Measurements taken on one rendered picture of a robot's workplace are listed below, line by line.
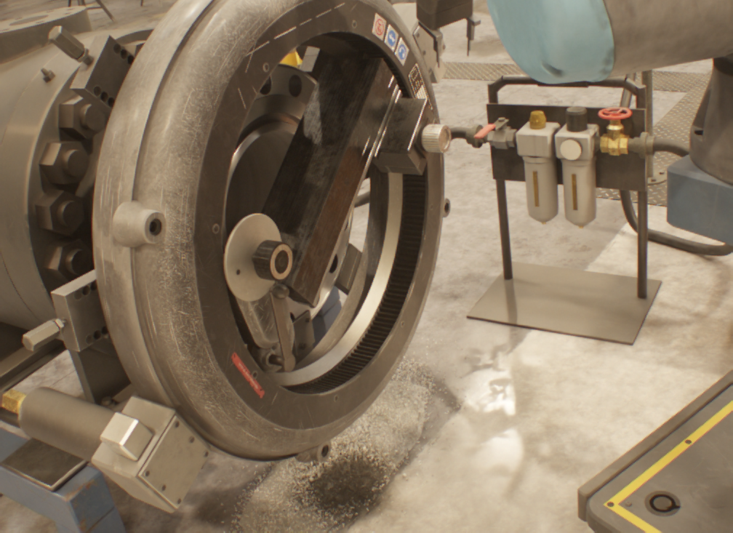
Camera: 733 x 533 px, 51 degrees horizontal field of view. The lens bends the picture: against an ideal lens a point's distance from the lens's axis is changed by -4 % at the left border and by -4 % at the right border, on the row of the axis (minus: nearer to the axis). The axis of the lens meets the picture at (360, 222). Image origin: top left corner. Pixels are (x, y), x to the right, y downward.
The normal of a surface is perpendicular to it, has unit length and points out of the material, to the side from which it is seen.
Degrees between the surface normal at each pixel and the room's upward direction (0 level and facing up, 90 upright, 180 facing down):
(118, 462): 23
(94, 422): 18
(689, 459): 0
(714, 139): 70
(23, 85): 31
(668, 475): 0
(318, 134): 36
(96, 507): 90
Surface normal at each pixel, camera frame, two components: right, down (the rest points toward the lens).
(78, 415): -0.30, -0.73
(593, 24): 0.14, 0.61
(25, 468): -0.15, -0.90
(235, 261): 0.85, 0.10
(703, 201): -0.81, 0.35
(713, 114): -0.97, -0.14
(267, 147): -0.39, 0.79
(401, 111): -0.42, -0.47
